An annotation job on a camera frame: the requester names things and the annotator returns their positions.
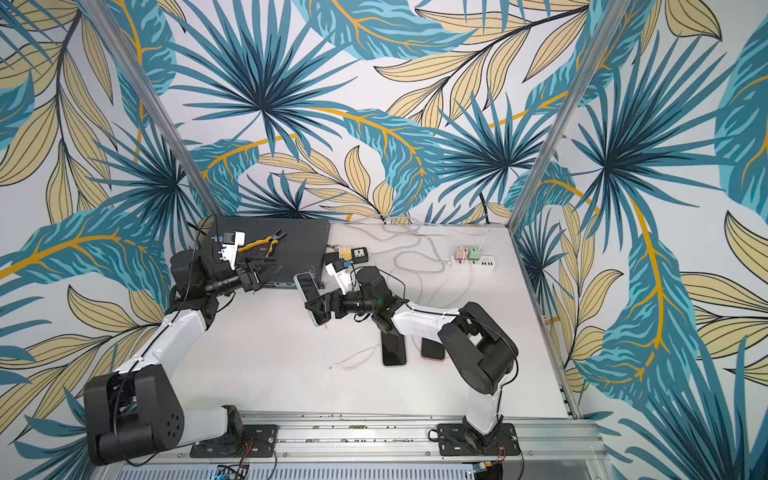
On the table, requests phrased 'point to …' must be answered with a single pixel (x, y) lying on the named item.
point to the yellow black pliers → (273, 239)
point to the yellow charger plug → (346, 253)
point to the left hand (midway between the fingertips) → (278, 266)
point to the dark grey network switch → (304, 248)
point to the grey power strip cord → (407, 252)
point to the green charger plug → (474, 255)
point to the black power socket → (360, 255)
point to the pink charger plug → (461, 253)
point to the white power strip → (484, 264)
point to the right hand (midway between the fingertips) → (292, 326)
